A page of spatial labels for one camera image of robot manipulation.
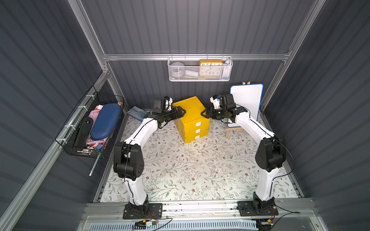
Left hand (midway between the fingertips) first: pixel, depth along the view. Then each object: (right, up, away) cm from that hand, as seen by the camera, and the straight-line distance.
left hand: (183, 113), depth 89 cm
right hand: (+16, 0, +1) cm, 16 cm away
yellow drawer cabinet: (+7, +4, +3) cm, 8 cm away
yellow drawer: (+9, -8, -1) cm, 12 cm away
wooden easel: (+32, -11, +11) cm, 35 cm away
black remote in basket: (-43, -10, -24) cm, 51 cm away
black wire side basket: (-49, -12, -28) cm, 57 cm away
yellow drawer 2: (+8, -13, +5) cm, 16 cm away
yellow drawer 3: (+15, -14, +13) cm, 24 cm away
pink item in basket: (-45, -2, -16) cm, 48 cm away
